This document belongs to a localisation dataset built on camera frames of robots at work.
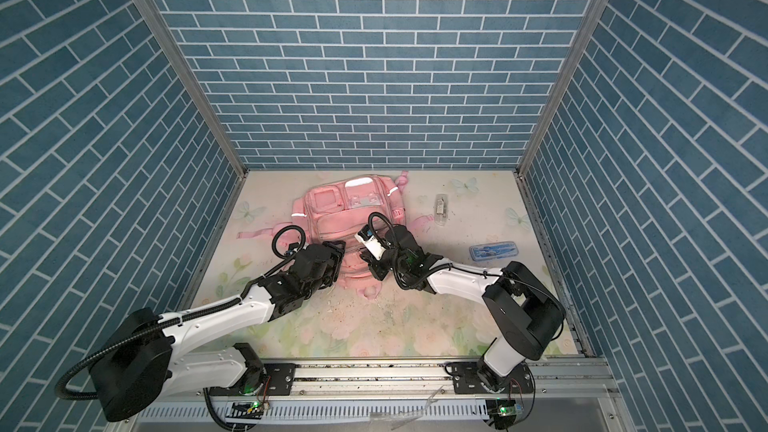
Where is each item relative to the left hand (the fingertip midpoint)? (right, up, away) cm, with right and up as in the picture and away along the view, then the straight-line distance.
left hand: (350, 249), depth 84 cm
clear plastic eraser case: (+29, +10, +24) cm, 39 cm away
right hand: (+3, -1, +1) cm, 3 cm away
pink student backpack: (-6, +11, +18) cm, 22 cm away
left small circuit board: (-24, -37, -12) cm, 46 cm away
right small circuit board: (+39, -37, -14) cm, 55 cm away
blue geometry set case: (+45, -3, +12) cm, 46 cm away
